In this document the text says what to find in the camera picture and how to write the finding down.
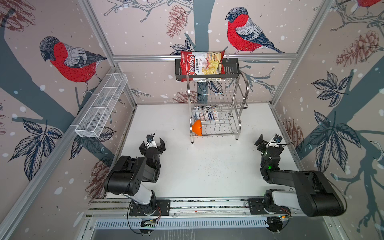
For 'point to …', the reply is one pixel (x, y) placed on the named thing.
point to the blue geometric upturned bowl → (210, 115)
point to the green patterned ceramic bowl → (215, 115)
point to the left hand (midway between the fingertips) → (151, 139)
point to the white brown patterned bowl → (206, 115)
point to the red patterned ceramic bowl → (202, 116)
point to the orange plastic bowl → (197, 127)
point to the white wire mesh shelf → (93, 123)
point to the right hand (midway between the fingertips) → (268, 139)
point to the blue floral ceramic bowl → (196, 116)
